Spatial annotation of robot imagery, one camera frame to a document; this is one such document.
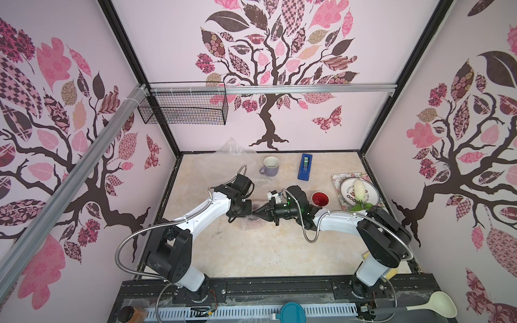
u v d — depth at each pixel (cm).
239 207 72
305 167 106
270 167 104
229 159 117
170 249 43
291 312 63
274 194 81
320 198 92
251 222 81
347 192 101
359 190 98
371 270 57
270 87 94
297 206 66
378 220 49
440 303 70
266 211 72
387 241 46
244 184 70
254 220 81
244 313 70
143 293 74
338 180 107
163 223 44
